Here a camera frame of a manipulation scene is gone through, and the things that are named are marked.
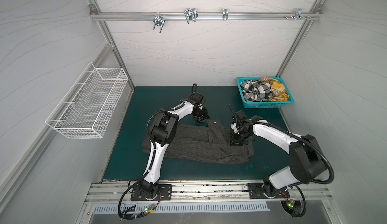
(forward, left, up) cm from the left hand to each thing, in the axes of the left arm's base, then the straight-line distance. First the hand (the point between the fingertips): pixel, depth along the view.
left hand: (211, 117), depth 100 cm
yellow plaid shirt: (+17, -47, +8) cm, 51 cm away
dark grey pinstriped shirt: (-17, +4, -2) cm, 17 cm away
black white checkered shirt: (+20, -33, +6) cm, 39 cm away
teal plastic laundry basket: (+9, -35, +4) cm, 36 cm away
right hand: (-17, -12, +2) cm, 21 cm away
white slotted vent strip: (-50, +14, -3) cm, 52 cm away
